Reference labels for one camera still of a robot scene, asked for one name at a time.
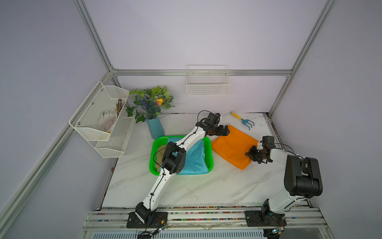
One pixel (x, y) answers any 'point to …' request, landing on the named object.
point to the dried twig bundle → (118, 106)
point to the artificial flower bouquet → (149, 102)
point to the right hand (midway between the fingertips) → (247, 155)
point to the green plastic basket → (163, 140)
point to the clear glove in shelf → (106, 120)
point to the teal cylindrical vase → (155, 127)
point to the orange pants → (234, 147)
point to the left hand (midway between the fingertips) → (223, 132)
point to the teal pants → (196, 160)
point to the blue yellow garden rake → (244, 121)
